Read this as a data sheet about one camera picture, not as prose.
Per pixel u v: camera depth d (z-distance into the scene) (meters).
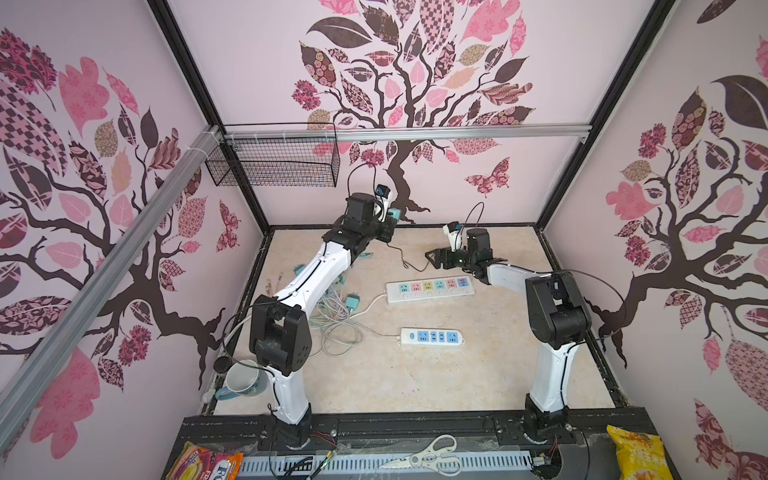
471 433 0.76
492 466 0.70
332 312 0.90
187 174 0.76
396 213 0.84
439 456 0.70
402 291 0.97
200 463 0.67
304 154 0.95
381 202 0.67
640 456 0.67
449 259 0.90
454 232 0.89
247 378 0.76
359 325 0.94
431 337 0.88
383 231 0.77
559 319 0.53
